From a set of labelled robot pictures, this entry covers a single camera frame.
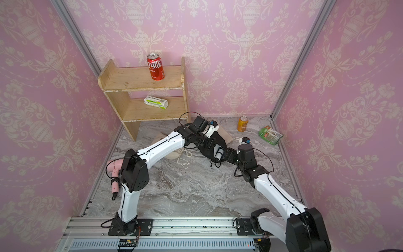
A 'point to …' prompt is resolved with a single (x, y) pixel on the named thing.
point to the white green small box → (154, 101)
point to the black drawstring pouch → (207, 148)
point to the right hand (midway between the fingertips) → (228, 151)
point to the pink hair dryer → (114, 166)
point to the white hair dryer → (218, 151)
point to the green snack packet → (270, 135)
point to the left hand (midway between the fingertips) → (215, 144)
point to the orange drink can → (242, 123)
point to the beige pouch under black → (227, 137)
